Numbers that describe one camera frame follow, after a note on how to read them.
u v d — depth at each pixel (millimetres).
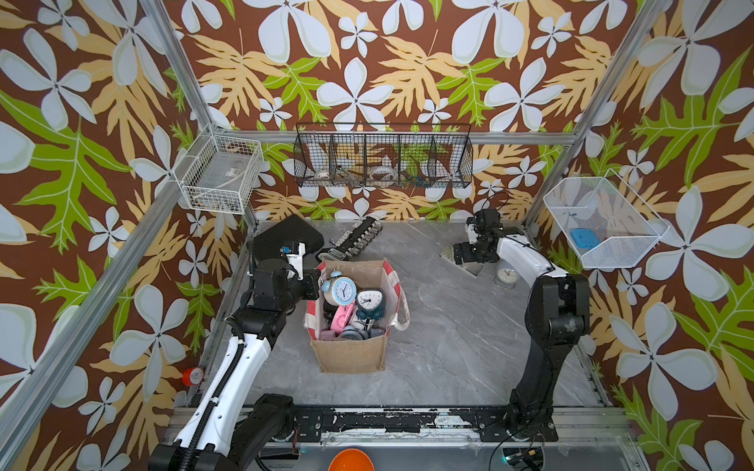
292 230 1132
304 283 673
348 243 1122
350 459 666
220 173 856
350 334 807
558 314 526
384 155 985
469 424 753
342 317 818
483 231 783
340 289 819
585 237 807
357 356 709
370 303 844
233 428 432
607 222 818
